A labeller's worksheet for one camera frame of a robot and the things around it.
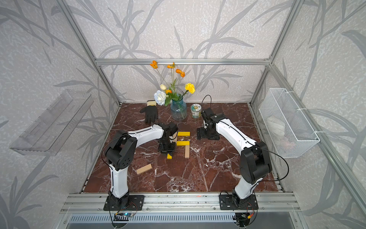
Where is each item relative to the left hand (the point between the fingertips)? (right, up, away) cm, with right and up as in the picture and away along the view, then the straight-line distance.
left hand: (172, 155), depth 91 cm
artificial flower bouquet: (-2, +37, -12) cm, 39 cm away
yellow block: (+6, +12, +12) cm, 18 cm away
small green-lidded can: (+15, +30, +15) cm, 37 cm away
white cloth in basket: (+58, +17, -15) cm, 63 cm away
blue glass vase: (+3, +29, +11) cm, 31 cm away
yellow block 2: (+6, +6, +6) cm, 11 cm away
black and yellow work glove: (-21, +29, +25) cm, 44 cm away
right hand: (+20, +12, -3) cm, 24 cm away
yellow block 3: (-2, -1, -2) cm, 3 cm away
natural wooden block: (+10, +2, +1) cm, 10 cm away
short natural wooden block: (+2, +13, -6) cm, 15 cm away
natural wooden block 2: (-16, -7, -6) cm, 18 cm away
